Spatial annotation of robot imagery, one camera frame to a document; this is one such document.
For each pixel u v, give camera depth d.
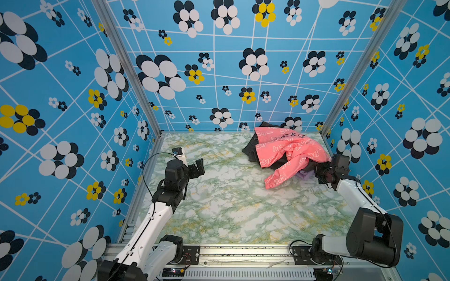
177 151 0.67
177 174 0.58
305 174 0.89
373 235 0.42
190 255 0.72
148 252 0.44
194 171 0.70
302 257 0.72
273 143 1.01
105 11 0.70
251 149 1.09
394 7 0.68
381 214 0.44
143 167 1.07
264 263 0.72
